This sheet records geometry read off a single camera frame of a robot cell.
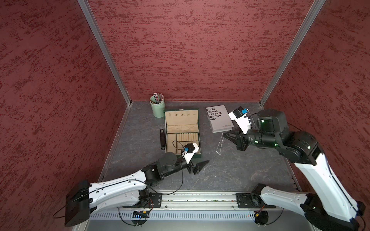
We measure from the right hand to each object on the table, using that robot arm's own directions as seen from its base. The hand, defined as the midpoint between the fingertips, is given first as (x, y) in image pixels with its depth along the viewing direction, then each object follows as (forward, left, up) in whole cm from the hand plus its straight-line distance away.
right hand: (224, 138), depth 58 cm
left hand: (-1, +8, -14) cm, 16 cm away
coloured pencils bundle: (+47, +37, -20) cm, 64 cm away
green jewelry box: (+25, +20, -28) cm, 42 cm away
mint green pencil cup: (+39, +37, -24) cm, 59 cm away
